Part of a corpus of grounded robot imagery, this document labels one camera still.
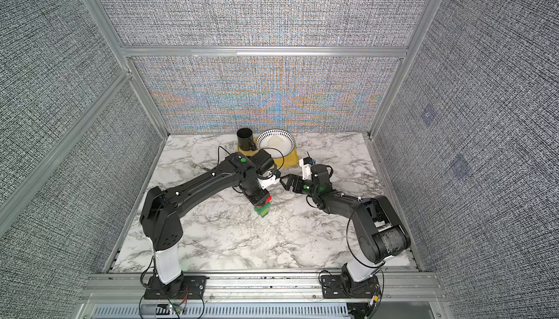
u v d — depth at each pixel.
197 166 1.08
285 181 0.83
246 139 1.07
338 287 0.73
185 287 0.73
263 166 0.68
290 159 1.07
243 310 0.70
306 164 0.84
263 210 0.87
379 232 0.46
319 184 0.72
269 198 0.83
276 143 1.13
